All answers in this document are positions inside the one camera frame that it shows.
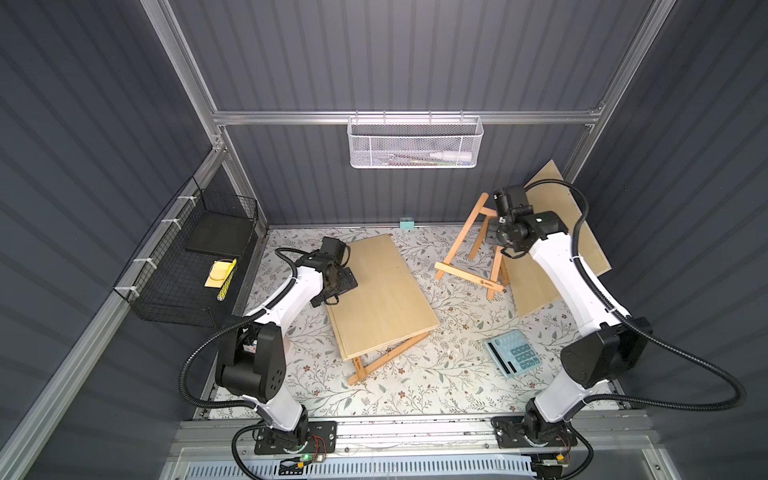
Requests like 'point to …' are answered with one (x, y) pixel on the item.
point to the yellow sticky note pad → (217, 273)
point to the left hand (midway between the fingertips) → (342, 289)
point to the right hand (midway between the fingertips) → (506, 232)
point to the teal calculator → (513, 353)
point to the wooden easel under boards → (362, 373)
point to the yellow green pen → (226, 283)
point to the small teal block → (407, 225)
